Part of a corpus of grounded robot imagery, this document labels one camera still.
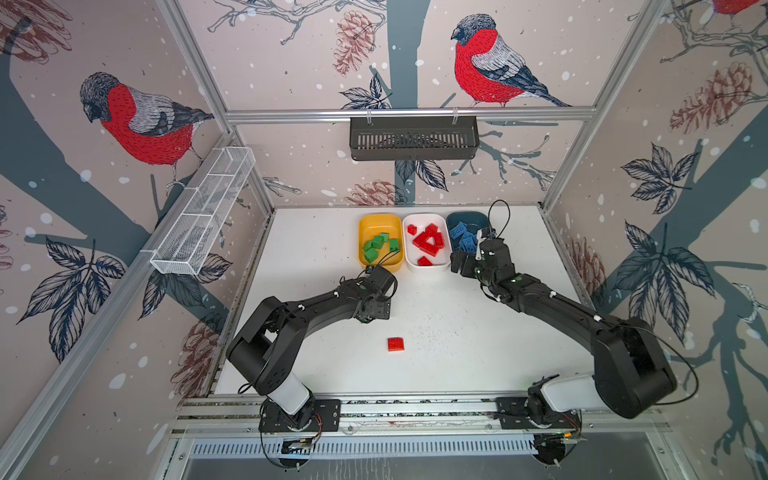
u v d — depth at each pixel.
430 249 1.07
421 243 1.07
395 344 0.85
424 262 1.03
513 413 0.73
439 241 1.07
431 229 1.11
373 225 1.12
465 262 0.80
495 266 0.67
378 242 1.06
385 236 1.10
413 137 1.06
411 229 1.11
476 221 1.11
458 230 1.10
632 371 0.42
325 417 0.73
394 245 1.07
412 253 1.07
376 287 0.71
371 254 1.03
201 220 0.76
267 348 0.43
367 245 1.07
